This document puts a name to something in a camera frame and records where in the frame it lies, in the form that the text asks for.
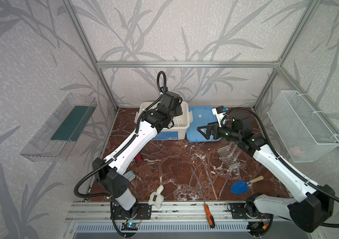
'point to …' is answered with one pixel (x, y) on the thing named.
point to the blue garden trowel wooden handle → (241, 186)
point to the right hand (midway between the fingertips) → (204, 122)
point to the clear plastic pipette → (199, 184)
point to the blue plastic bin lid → (202, 116)
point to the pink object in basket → (294, 150)
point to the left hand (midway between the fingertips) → (178, 101)
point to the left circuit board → (129, 226)
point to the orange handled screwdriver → (209, 216)
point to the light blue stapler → (129, 175)
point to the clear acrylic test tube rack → (230, 154)
